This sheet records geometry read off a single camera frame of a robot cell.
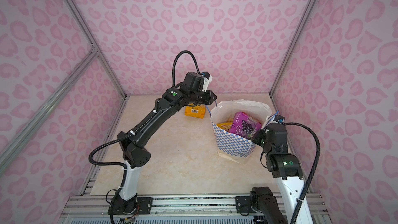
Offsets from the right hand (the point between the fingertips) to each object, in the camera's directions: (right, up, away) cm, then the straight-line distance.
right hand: (258, 129), depth 70 cm
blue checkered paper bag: (-12, -9, +5) cm, 15 cm away
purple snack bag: (-5, +1, +5) cm, 7 cm away
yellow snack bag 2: (-30, +7, +33) cm, 45 cm away
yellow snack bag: (-13, -1, +15) cm, 20 cm away
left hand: (-18, +16, +4) cm, 25 cm away
